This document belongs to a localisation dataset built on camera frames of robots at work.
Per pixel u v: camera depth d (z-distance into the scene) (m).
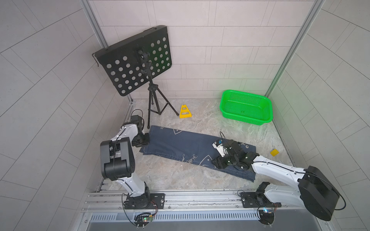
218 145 0.74
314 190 0.40
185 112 1.09
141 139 0.77
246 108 1.12
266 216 0.69
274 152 0.88
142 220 0.65
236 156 0.63
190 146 0.89
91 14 0.73
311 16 0.74
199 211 0.70
